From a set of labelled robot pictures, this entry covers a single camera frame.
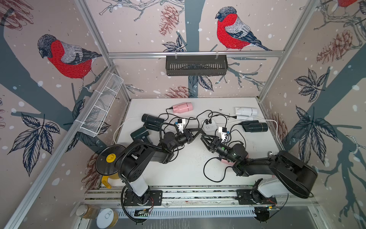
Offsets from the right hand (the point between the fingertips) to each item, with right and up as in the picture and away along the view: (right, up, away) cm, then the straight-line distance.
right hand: (202, 137), depth 73 cm
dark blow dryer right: (+39, +3, +24) cm, 46 cm away
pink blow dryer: (-12, +16, +36) cm, 41 cm away
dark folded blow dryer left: (-35, +5, +30) cm, 46 cm away
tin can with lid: (-45, -36, -9) cm, 59 cm away
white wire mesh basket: (-64, +6, +10) cm, 65 cm away
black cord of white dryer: (+9, +11, +30) cm, 33 cm away
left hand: (+1, +3, +3) cm, 4 cm away
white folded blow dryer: (+37, +12, +34) cm, 52 cm away
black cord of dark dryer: (+15, +11, +20) cm, 27 cm away
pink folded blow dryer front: (+12, -12, -2) cm, 17 cm away
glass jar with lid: (-53, -32, -11) cm, 63 cm away
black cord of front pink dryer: (+12, -16, +13) cm, 24 cm away
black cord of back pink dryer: (-24, +12, +34) cm, 43 cm away
